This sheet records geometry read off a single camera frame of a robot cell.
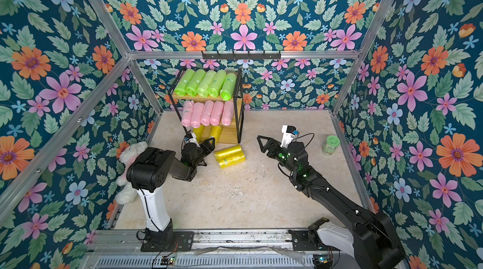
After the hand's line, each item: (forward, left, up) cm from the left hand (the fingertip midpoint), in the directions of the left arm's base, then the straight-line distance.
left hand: (213, 138), depth 99 cm
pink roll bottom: (+4, -10, +15) cm, 18 cm away
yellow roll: (-14, -10, -2) cm, 17 cm away
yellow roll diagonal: (+6, +9, -2) cm, 11 cm away
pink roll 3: (+8, +1, +15) cm, 17 cm away
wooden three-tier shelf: (+4, -11, -3) cm, 12 cm away
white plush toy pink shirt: (-28, +35, +3) cm, 44 cm away
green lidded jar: (-10, -61, +3) cm, 62 cm away
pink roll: (+3, +10, +15) cm, 19 cm away
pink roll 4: (+2, -4, +15) cm, 16 cm away
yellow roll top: (-8, -8, -2) cm, 11 cm away
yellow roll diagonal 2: (+5, -1, -1) cm, 5 cm away
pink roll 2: (+6, +5, +15) cm, 17 cm away
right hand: (-16, -25, +19) cm, 35 cm away
